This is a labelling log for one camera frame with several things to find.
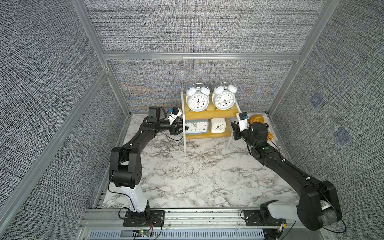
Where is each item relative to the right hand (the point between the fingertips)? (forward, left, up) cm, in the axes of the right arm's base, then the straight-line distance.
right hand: (234, 118), depth 81 cm
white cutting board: (+22, -35, -28) cm, 49 cm away
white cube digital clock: (0, +8, -6) cm, 10 cm away
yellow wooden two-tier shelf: (-1, +14, +5) cm, 15 cm away
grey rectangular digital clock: (-2, +21, -5) cm, 21 cm away
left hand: (0, +26, -4) cm, 26 cm away
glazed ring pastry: (+5, -31, -25) cm, 40 cm away
